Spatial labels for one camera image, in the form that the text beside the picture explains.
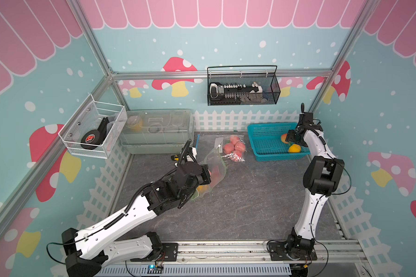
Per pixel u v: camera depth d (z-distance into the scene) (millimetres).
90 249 392
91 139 699
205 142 1121
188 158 554
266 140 1026
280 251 742
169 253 743
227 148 1038
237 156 997
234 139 1060
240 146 1050
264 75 895
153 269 730
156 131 997
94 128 790
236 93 878
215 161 783
